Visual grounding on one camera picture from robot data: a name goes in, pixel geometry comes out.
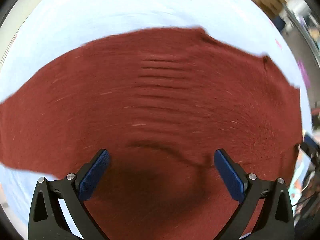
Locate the dark red knitted sweater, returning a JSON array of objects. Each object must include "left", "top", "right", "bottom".
[{"left": 1, "top": 28, "right": 302, "bottom": 239}]

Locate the light blue patterned blanket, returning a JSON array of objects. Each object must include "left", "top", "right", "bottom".
[{"left": 1, "top": 0, "right": 311, "bottom": 224}]

